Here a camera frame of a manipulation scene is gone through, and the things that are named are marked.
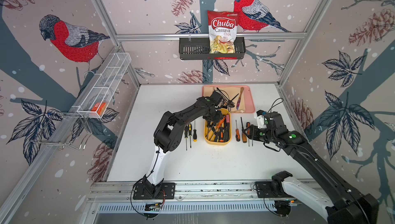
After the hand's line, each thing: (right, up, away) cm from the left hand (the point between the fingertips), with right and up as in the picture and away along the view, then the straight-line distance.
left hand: (219, 117), depth 94 cm
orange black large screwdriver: (0, -4, +1) cm, 4 cm away
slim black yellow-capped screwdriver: (-15, -10, -1) cm, 18 cm away
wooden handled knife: (+21, +18, +24) cm, 37 cm away
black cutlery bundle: (+7, +9, +17) cm, 20 cm away
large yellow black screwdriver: (-21, -11, -1) cm, 24 cm away
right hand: (+12, -5, -15) cm, 20 cm away
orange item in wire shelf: (-56, +8, -28) cm, 63 cm away
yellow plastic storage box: (-1, -9, -3) cm, 10 cm away
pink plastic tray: (+23, +7, +13) cm, 28 cm away
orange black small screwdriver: (+11, -10, -1) cm, 15 cm away
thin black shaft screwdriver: (+12, -4, -21) cm, 24 cm away
